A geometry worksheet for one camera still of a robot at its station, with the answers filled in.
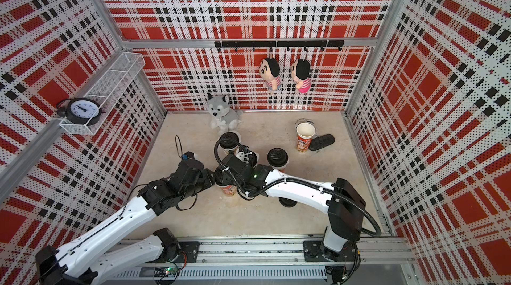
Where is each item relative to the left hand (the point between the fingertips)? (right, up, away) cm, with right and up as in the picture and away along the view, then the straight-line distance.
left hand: (217, 176), depth 78 cm
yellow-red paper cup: (+5, +10, +10) cm, 15 cm away
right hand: (+5, +1, -1) cm, 5 cm away
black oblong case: (+47, +12, +26) cm, 55 cm away
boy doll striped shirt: (+21, +47, +13) cm, 53 cm away
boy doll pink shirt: (+37, +48, +19) cm, 63 cm away
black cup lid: (+3, +13, +7) cm, 15 cm away
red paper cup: (+4, -6, +3) cm, 8 cm away
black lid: (+24, +7, +3) cm, 25 cm away
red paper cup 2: (+38, +17, +18) cm, 46 cm away
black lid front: (+28, -13, +8) cm, 32 cm away
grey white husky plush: (-2, +25, +27) cm, 37 cm away
